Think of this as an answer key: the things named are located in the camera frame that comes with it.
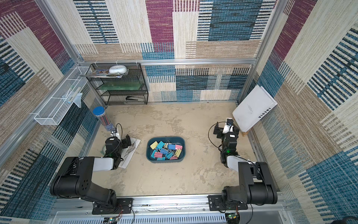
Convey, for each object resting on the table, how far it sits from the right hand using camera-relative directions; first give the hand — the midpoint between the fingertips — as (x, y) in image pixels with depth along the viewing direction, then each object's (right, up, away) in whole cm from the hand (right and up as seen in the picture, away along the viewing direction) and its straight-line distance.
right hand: (227, 122), depth 87 cm
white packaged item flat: (-63, -20, +5) cm, 66 cm away
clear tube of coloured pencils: (-97, +11, +31) cm, 102 cm away
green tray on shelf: (-68, +24, +8) cm, 73 cm away
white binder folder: (+16, +10, -1) cm, 19 cm away
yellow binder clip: (-46, -15, +5) cm, 49 cm away
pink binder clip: (-31, -17, +6) cm, 35 cm away
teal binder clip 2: (-36, -21, +2) cm, 41 cm away
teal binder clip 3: (-41, -23, +2) cm, 47 cm away
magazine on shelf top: (-78, +31, +4) cm, 84 cm away
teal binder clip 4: (-46, -21, +2) cm, 51 cm away
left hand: (-69, -10, +7) cm, 70 cm away
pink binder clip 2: (-43, -21, +3) cm, 48 cm away
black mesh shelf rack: (-81, +19, +32) cm, 89 cm away
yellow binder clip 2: (-30, -18, +2) cm, 35 cm away
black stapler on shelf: (-66, +18, +23) cm, 73 cm away
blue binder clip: (-35, -16, +5) cm, 39 cm away
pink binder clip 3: (-33, -23, +2) cm, 40 cm away
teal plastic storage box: (-39, -18, +4) cm, 43 cm away
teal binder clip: (-42, -15, +4) cm, 44 cm away
